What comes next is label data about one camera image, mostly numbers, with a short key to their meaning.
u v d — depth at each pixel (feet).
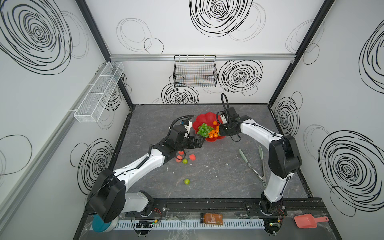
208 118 3.58
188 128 2.42
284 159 1.61
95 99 2.48
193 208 2.47
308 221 2.30
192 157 2.92
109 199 1.32
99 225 2.03
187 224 2.11
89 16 2.42
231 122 2.30
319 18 2.48
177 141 2.03
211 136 3.25
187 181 2.65
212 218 2.23
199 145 2.32
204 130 3.23
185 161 2.91
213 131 3.33
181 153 2.30
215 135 3.24
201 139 2.38
